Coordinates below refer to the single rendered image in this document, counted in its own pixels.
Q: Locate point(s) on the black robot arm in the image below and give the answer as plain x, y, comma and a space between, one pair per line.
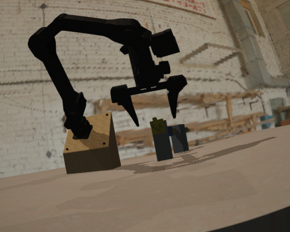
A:
136, 41

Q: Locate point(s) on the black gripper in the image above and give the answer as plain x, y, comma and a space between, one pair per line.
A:
122, 95

